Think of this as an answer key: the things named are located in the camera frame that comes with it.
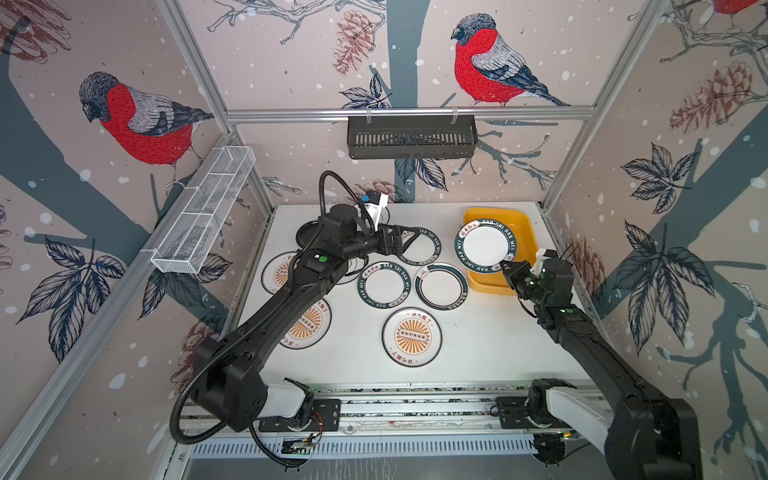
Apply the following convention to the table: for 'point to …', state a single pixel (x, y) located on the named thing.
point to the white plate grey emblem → (355, 266)
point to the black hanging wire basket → (412, 137)
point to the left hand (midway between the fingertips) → (408, 231)
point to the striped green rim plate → (441, 286)
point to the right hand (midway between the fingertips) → (499, 263)
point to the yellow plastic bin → (523, 225)
